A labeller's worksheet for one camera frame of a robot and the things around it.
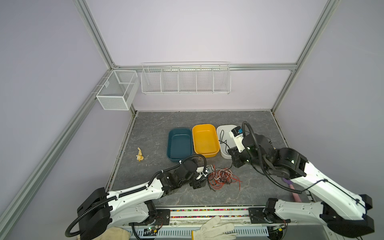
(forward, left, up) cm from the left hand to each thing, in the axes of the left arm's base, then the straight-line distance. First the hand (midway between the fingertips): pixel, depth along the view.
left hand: (201, 169), depth 79 cm
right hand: (0, -12, +19) cm, 22 cm away
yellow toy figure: (+15, +38, -9) cm, 42 cm away
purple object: (-16, -48, -7) cm, 51 cm away
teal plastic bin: (+23, +12, -9) cm, 27 cm away
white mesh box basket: (+55, +53, +12) cm, 77 cm away
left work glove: (-24, +43, -10) cm, 50 cm away
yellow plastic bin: (+25, -5, -10) cm, 27 cm away
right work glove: (-26, -1, -10) cm, 28 cm away
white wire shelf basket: (+56, +6, +19) cm, 60 cm away
